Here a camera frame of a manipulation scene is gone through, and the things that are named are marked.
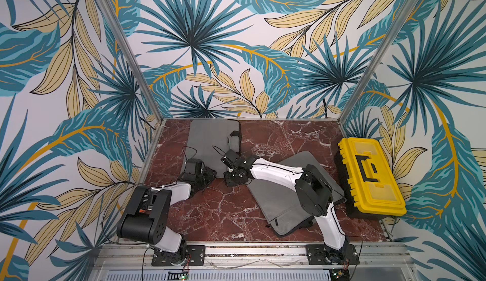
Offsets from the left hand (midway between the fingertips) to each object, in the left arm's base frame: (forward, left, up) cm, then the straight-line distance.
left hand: (215, 174), depth 94 cm
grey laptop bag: (-15, -30, +1) cm, 33 cm away
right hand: (-4, -6, +1) cm, 8 cm away
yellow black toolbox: (-10, -64, +15) cm, 66 cm away
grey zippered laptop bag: (+19, +4, +3) cm, 19 cm away
